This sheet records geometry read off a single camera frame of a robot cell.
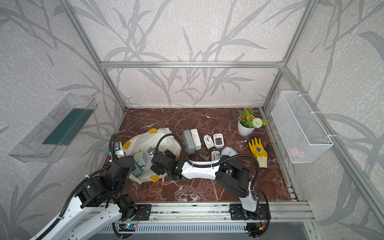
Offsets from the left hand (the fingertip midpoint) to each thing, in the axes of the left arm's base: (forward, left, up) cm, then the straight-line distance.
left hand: (128, 155), depth 71 cm
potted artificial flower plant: (+28, -65, -9) cm, 71 cm away
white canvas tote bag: (+17, -5, -15) cm, 23 cm away
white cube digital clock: (+9, -44, -18) cm, 49 cm away
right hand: (+5, -11, -12) cm, 17 cm away
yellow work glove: (+12, -72, -18) cm, 76 cm away
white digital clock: (+18, -32, -14) cm, 40 cm away
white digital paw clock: (+19, -47, -17) cm, 54 cm away
